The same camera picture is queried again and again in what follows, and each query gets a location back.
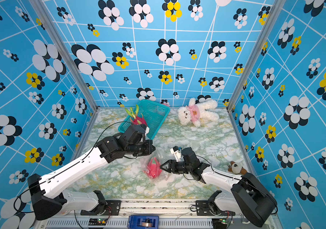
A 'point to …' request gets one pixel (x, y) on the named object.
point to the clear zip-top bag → (161, 158)
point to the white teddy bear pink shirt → (195, 112)
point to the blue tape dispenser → (143, 222)
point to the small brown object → (236, 168)
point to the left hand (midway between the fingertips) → (159, 148)
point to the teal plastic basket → (154, 113)
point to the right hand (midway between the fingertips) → (165, 167)
